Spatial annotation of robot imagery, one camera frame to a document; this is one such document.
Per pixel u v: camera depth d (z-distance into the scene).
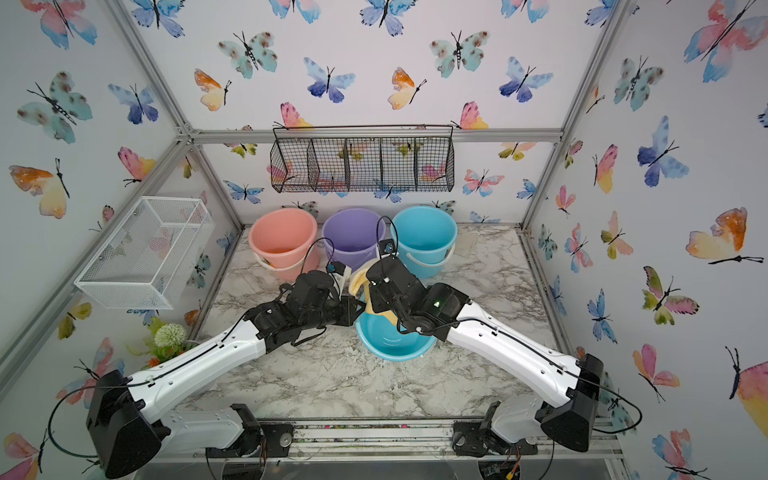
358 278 0.68
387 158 0.96
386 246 0.59
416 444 0.74
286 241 0.94
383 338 0.91
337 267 0.69
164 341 0.74
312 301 0.58
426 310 0.47
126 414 0.39
